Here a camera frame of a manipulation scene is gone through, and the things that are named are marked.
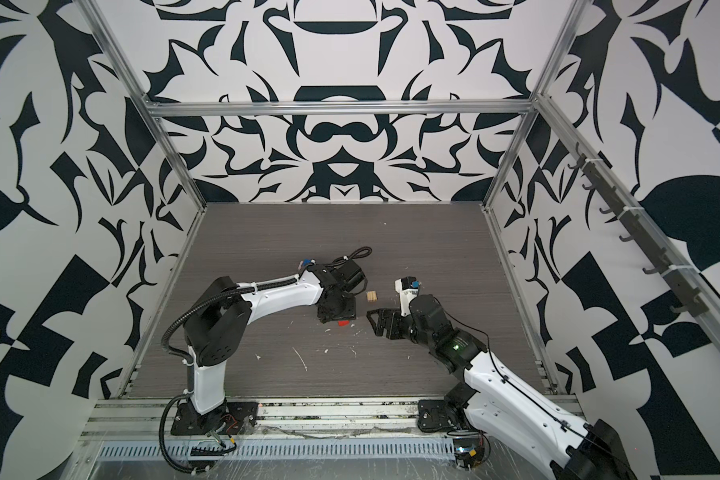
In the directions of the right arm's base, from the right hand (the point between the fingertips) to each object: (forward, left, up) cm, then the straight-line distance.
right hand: (379, 314), depth 77 cm
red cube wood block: (+3, +10, -13) cm, 17 cm away
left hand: (+6, +7, -10) cm, 14 cm away
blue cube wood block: (+21, +22, -6) cm, 31 cm away
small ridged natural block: (+11, +2, -12) cm, 17 cm away
